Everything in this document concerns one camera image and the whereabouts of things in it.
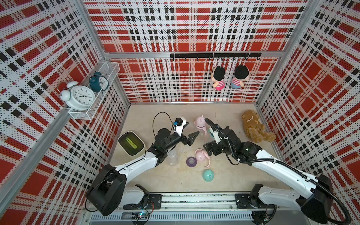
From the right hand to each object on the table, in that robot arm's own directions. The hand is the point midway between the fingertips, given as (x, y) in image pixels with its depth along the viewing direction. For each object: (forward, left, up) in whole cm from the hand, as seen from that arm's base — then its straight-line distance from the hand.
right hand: (213, 143), depth 77 cm
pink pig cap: (-2, +7, -13) cm, 15 cm away
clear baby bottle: (-4, +24, -12) cm, 27 cm away
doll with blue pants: (+45, -23, +14) cm, 52 cm away
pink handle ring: (-8, +4, +1) cm, 9 cm away
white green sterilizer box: (+6, +52, -12) cm, 54 cm away
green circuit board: (-32, +39, -15) cm, 53 cm away
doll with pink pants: (+45, -7, +13) cm, 47 cm away
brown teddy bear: (+15, -31, -9) cm, 35 cm away
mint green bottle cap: (-14, +3, -13) cm, 19 cm away
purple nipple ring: (-4, +12, -17) cm, 22 cm away
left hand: (+7, +10, +6) cm, 14 cm away
